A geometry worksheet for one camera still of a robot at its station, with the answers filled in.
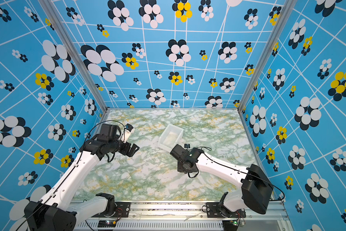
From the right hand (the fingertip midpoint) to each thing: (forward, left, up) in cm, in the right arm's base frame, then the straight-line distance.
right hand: (183, 168), depth 81 cm
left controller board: (-26, +39, -9) cm, 48 cm away
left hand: (+9, +29, +12) cm, 32 cm away
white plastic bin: (+27, +9, -7) cm, 29 cm away
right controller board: (-26, -23, -9) cm, 36 cm away
